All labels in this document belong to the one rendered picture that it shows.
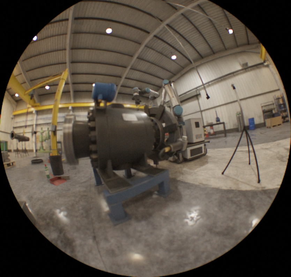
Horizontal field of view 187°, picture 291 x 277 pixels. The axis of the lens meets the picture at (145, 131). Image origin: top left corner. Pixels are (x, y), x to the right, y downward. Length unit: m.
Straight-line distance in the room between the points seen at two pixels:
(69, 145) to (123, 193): 0.47
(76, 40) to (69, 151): 8.98
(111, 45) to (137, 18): 3.25
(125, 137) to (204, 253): 0.87
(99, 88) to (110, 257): 1.02
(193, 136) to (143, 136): 1.28
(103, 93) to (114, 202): 0.74
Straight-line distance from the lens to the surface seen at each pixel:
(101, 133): 0.60
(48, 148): 11.51
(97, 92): 0.70
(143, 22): 8.20
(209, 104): 9.58
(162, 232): 0.62
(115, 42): 8.86
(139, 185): 0.63
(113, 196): 0.58
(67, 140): 0.66
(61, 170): 2.05
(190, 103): 10.43
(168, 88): 1.69
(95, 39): 8.92
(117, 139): 0.63
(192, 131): 1.85
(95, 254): 0.63
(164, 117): 1.05
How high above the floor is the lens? 0.55
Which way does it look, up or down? 5 degrees up
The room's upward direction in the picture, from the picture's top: 7 degrees counter-clockwise
